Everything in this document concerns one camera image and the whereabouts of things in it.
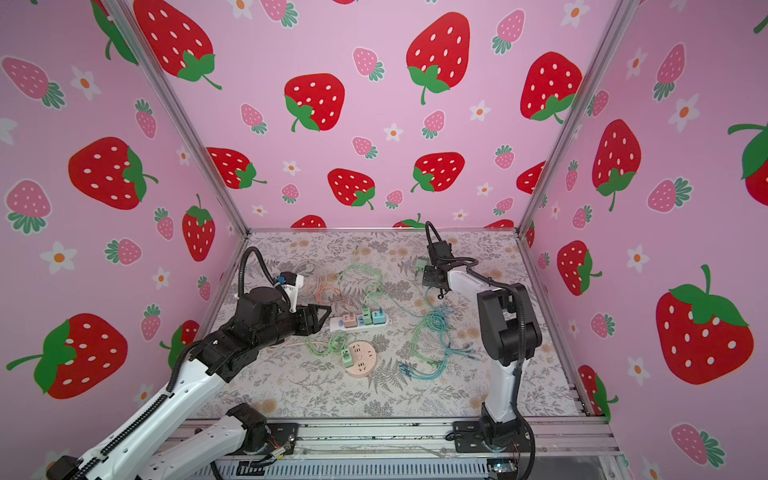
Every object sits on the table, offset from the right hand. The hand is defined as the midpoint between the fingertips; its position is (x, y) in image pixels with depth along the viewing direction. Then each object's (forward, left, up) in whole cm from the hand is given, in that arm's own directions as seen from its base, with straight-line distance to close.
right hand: (437, 276), depth 101 cm
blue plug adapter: (-20, +17, +2) cm, 26 cm away
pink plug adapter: (-21, +26, +2) cm, 33 cm away
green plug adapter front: (+6, +6, -3) cm, 9 cm away
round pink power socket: (-30, +20, -3) cm, 36 cm away
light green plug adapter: (-33, +24, +3) cm, 41 cm away
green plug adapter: (-19, +21, +3) cm, 28 cm away
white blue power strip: (-22, +30, -1) cm, 37 cm away
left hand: (-26, +29, +17) cm, 43 cm away
